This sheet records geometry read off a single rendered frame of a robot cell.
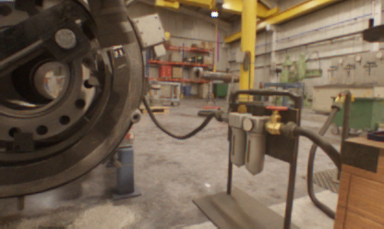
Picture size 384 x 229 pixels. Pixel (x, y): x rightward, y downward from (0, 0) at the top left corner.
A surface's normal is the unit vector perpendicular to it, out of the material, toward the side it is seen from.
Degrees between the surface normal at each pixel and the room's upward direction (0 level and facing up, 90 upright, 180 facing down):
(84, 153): 90
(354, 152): 90
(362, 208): 90
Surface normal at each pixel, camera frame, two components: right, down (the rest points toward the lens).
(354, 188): -0.89, 0.02
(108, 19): -0.10, 0.60
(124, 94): 0.46, 0.09
